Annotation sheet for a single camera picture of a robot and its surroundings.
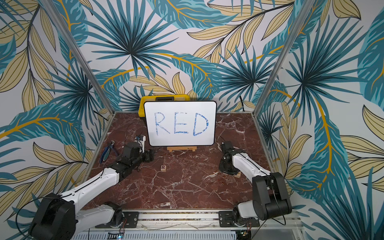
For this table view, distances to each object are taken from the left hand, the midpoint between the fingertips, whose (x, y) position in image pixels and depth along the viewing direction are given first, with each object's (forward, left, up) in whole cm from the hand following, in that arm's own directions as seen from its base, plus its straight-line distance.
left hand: (150, 151), depth 86 cm
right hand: (-6, -44, -8) cm, 46 cm away
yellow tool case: (+40, +2, +6) cm, 40 cm away
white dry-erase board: (+14, -17, +9) cm, 24 cm away
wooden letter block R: (-7, -7, -8) cm, 13 cm away
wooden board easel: (+6, -11, -6) cm, 14 cm away
